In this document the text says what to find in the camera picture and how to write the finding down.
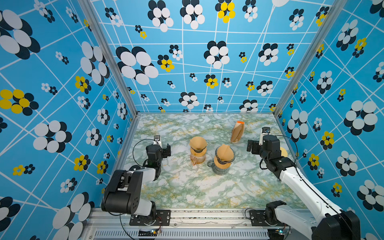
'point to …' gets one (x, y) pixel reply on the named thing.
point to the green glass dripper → (197, 150)
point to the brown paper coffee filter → (198, 143)
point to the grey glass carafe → (217, 171)
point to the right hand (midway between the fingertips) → (258, 141)
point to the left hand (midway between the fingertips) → (161, 143)
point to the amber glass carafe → (195, 159)
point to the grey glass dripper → (221, 161)
